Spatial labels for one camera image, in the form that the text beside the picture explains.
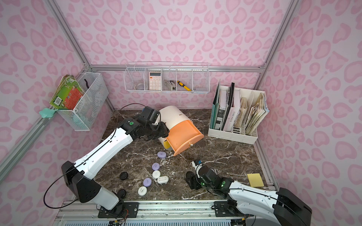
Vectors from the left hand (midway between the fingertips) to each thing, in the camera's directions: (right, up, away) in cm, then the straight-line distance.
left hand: (167, 129), depth 77 cm
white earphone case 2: (-3, -30, +5) cm, 30 cm away
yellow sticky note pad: (+51, -30, +5) cm, 59 cm away
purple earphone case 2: (-8, -24, +10) cm, 27 cm away
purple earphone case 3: (-12, -31, +4) cm, 33 cm away
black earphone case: (-27, -28, +7) cm, 39 cm away
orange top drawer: (+8, -4, +5) cm, 10 cm away
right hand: (+13, -29, +4) cm, 32 cm away
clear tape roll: (-21, +27, +18) cm, 39 cm away
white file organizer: (+42, +9, +12) cm, 44 cm away
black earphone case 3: (+12, -28, +8) cm, 32 cm away
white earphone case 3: (-14, -34, +1) cm, 37 cm away
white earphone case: (-8, -27, +7) cm, 29 cm away
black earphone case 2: (-25, -36, +1) cm, 44 cm away
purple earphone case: (-6, -18, +15) cm, 24 cm away
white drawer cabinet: (+1, +8, +11) cm, 13 cm away
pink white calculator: (-11, +31, +18) cm, 38 cm away
